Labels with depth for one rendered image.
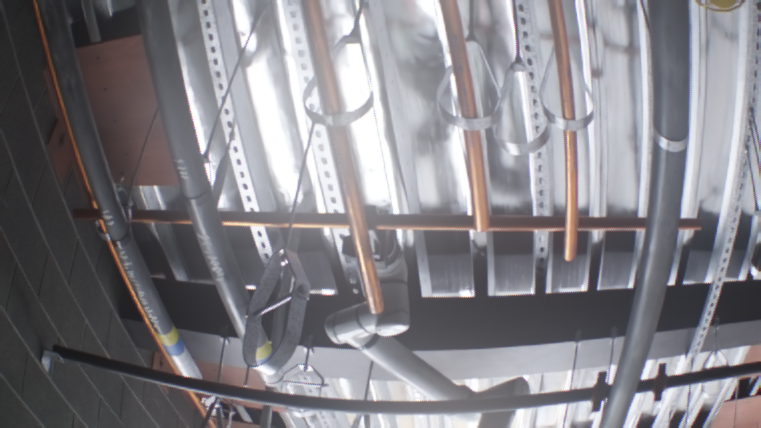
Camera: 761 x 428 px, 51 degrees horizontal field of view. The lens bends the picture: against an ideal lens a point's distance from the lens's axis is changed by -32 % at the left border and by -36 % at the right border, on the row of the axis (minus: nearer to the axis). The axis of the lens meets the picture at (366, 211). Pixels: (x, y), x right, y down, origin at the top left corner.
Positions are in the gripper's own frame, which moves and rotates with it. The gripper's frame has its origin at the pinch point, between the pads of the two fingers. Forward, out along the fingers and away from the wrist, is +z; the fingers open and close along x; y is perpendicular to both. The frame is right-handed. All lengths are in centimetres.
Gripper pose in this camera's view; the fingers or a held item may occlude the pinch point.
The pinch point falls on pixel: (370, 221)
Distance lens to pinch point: 271.7
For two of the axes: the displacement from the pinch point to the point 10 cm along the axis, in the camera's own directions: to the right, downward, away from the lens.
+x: -0.9, 9.1, -4.0
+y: 9.8, 0.2, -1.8
